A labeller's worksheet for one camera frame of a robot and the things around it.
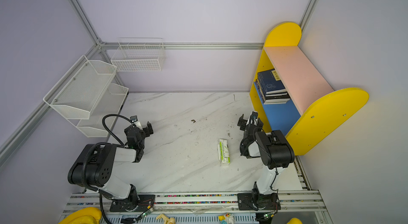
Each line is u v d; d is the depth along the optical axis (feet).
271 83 3.11
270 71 3.27
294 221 2.19
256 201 2.20
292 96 2.12
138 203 2.35
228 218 2.19
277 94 2.98
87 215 2.18
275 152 1.62
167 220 2.25
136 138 2.36
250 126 2.31
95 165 1.53
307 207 2.40
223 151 2.82
